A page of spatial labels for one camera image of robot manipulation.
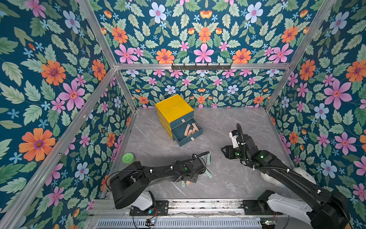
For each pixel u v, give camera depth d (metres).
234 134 0.71
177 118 0.85
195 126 0.97
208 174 0.84
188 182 0.81
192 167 0.66
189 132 0.95
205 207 0.75
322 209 0.38
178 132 0.93
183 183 0.82
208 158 0.91
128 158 0.87
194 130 0.96
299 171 0.77
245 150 0.59
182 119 0.88
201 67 0.93
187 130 0.96
